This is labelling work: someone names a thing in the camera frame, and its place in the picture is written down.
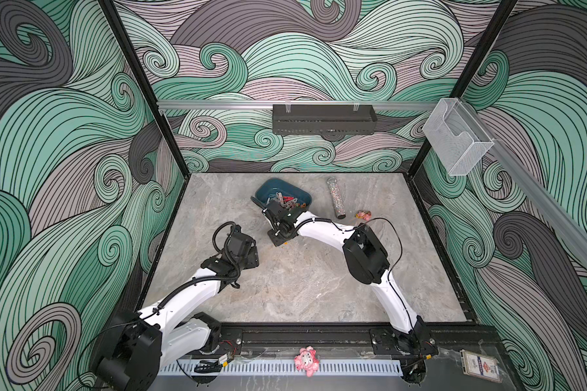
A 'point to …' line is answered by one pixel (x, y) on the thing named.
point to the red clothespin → (286, 199)
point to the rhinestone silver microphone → (337, 201)
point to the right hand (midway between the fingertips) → (275, 238)
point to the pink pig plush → (306, 360)
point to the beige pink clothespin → (280, 196)
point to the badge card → (480, 366)
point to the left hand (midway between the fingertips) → (249, 251)
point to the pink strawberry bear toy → (365, 215)
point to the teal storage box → (271, 186)
